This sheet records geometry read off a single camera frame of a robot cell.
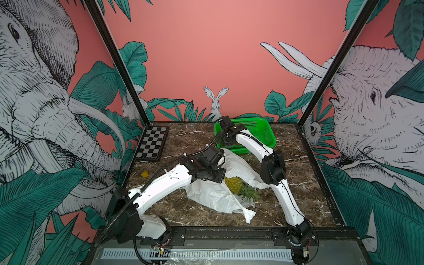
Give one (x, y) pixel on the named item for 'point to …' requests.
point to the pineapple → (237, 186)
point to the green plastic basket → (260, 128)
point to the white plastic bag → (215, 195)
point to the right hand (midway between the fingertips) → (219, 133)
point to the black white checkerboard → (152, 143)
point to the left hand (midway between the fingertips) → (224, 174)
